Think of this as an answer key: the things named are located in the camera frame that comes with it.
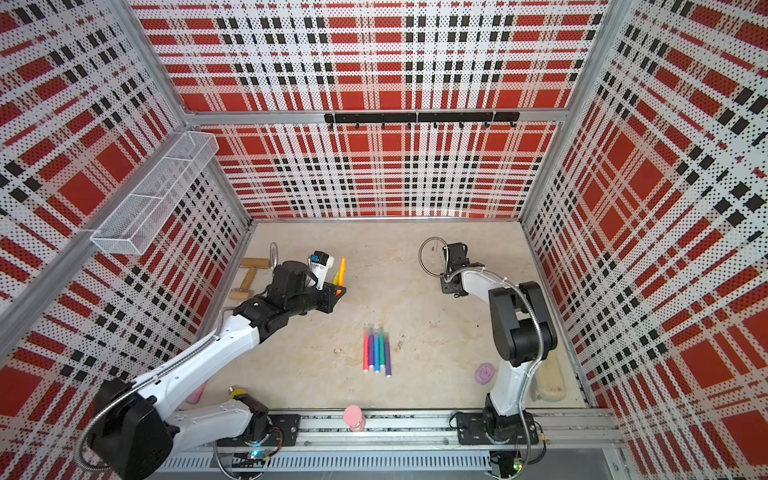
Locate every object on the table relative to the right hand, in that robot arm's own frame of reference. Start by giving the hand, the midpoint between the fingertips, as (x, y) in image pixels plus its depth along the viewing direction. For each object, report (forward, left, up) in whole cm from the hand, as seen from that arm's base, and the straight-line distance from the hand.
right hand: (459, 281), depth 99 cm
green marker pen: (-23, +26, -2) cm, 34 cm away
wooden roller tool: (+10, +75, -2) cm, 76 cm away
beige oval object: (-33, -20, +1) cm, 38 cm away
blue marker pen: (-23, +28, -2) cm, 36 cm away
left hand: (-11, +35, +14) cm, 39 cm away
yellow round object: (-34, +64, 0) cm, 72 cm away
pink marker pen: (-23, +30, -2) cm, 38 cm away
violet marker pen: (-23, +24, -2) cm, 33 cm away
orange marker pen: (-9, +35, +18) cm, 41 cm away
